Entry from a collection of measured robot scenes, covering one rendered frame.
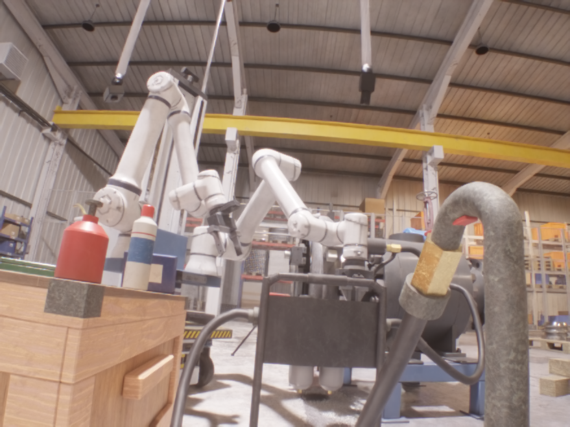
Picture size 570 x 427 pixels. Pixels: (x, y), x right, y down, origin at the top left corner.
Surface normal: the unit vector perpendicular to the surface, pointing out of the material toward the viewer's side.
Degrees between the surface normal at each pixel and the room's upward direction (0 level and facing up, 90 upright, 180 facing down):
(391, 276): 80
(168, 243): 90
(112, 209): 99
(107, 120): 90
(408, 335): 124
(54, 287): 90
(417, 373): 90
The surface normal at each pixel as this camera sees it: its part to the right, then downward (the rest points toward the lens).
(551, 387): -0.93, -0.17
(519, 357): -0.02, -0.27
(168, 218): 0.85, -0.07
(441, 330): 0.02, 0.51
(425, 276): -0.84, 0.11
